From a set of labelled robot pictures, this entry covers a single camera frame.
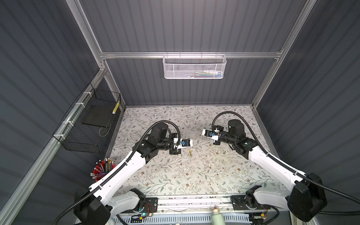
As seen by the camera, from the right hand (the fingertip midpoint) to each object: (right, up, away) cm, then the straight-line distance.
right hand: (207, 129), depth 78 cm
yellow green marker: (-54, +15, +6) cm, 56 cm away
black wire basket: (-65, +2, -6) cm, 66 cm away
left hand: (-11, -5, -6) cm, 14 cm away
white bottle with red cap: (+2, -40, -14) cm, 43 cm away
